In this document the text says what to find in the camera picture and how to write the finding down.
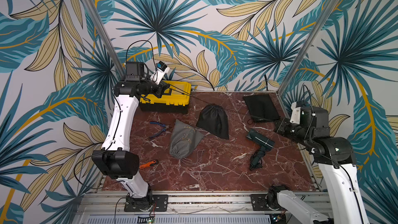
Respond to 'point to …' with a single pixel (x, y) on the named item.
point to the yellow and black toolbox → (174, 99)
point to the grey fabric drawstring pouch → (186, 139)
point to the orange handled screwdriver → (153, 163)
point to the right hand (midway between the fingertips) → (276, 122)
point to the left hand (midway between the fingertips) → (166, 86)
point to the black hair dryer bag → (213, 119)
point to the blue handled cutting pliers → (166, 127)
